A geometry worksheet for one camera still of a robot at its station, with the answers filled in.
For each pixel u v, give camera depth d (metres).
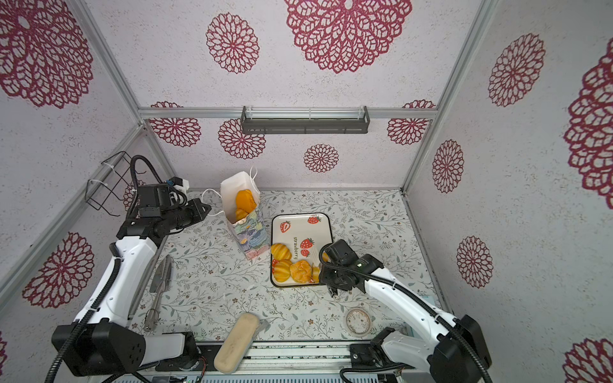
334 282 0.70
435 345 0.40
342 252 0.62
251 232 0.85
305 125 0.87
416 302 0.45
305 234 1.03
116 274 0.44
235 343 0.73
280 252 0.93
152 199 0.56
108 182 0.76
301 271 0.88
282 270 0.88
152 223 0.52
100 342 0.39
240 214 0.92
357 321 0.81
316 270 0.89
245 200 0.95
